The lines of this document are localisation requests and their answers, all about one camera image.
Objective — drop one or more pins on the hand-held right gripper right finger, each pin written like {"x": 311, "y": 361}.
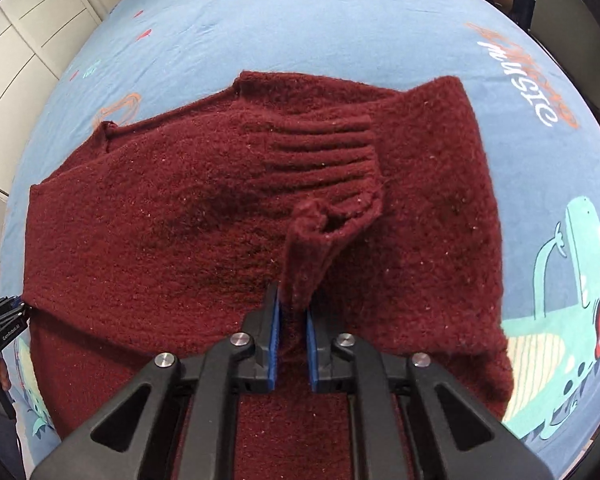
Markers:
{"x": 311, "y": 350}

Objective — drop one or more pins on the black bag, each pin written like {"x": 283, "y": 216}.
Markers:
{"x": 522, "y": 2}

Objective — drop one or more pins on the dark red knitted sweater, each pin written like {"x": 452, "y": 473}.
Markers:
{"x": 155, "y": 220}

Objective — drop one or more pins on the blue printed bed sheet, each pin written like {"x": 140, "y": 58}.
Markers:
{"x": 305, "y": 25}

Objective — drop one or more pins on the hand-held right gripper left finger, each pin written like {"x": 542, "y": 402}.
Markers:
{"x": 275, "y": 340}

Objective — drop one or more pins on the white wardrobe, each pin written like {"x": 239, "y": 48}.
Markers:
{"x": 25, "y": 45}

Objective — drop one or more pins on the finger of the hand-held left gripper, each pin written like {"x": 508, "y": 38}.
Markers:
{"x": 2, "y": 310}

